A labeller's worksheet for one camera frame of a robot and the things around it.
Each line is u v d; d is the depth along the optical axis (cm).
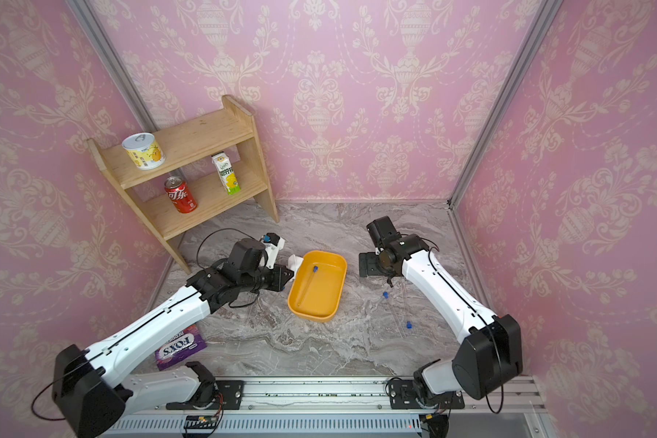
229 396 74
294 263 78
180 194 83
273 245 70
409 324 87
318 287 95
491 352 40
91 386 38
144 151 67
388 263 56
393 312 89
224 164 87
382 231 63
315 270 99
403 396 73
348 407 73
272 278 67
